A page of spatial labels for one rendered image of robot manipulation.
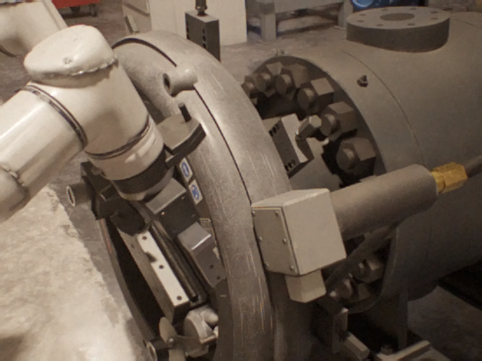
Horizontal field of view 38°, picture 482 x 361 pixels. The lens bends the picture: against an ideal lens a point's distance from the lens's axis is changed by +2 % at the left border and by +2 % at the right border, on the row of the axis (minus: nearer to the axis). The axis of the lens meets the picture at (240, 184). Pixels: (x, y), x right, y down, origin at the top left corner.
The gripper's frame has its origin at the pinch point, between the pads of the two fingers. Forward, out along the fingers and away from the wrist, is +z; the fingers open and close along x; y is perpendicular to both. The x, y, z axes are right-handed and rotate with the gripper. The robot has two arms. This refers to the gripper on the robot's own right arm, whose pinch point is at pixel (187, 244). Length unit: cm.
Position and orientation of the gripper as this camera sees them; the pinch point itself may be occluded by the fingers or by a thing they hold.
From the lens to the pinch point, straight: 95.6
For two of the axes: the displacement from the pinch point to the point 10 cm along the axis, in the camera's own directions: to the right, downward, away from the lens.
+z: 3.4, 6.8, 6.5
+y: -7.7, 6.0, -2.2
